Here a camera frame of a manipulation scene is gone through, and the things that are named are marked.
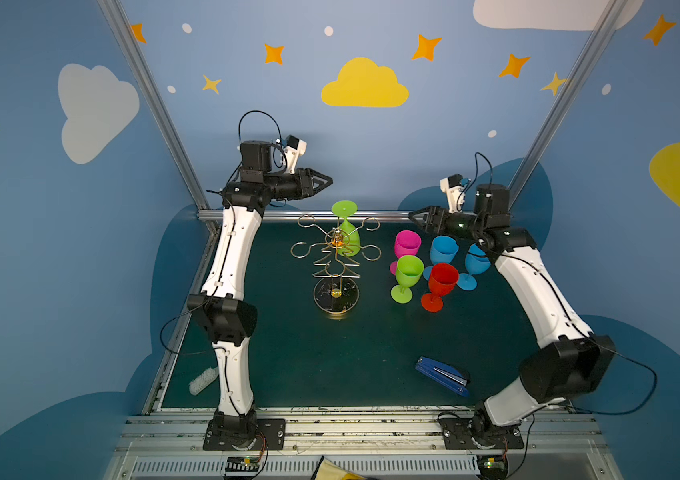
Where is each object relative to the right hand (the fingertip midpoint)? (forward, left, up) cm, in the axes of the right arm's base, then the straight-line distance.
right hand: (419, 213), depth 77 cm
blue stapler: (-30, -10, -33) cm, 46 cm away
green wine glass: (-4, 0, -21) cm, 22 cm away
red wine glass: (-7, -10, -19) cm, 22 cm away
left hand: (+5, +25, +6) cm, 26 cm away
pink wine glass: (+9, -1, -22) cm, 24 cm away
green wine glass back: (-2, +18, -11) cm, 21 cm away
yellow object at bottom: (-54, +20, -33) cm, 66 cm away
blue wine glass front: (+4, -12, -18) cm, 22 cm away
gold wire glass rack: (-6, +22, -32) cm, 39 cm away
